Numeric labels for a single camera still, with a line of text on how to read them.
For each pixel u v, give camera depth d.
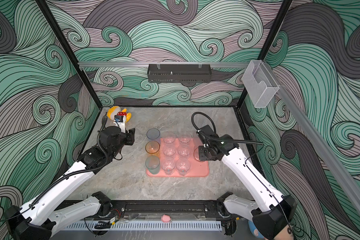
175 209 0.74
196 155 0.86
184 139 0.98
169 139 0.98
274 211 0.36
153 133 0.88
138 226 0.70
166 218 0.70
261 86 0.73
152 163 0.87
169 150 0.91
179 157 0.90
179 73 0.95
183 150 0.88
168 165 0.88
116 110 1.10
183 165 0.89
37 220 0.39
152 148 0.86
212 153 0.48
